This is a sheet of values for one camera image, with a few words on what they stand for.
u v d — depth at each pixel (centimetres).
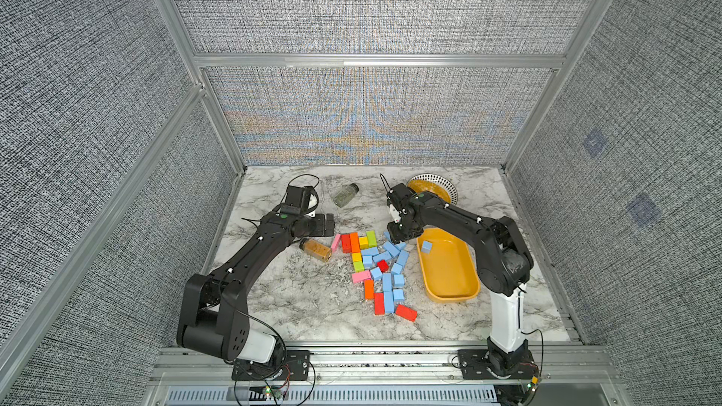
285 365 73
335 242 95
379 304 83
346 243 95
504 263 52
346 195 106
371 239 97
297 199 68
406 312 82
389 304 83
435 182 113
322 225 78
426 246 92
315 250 92
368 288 88
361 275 89
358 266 90
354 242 95
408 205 71
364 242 95
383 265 89
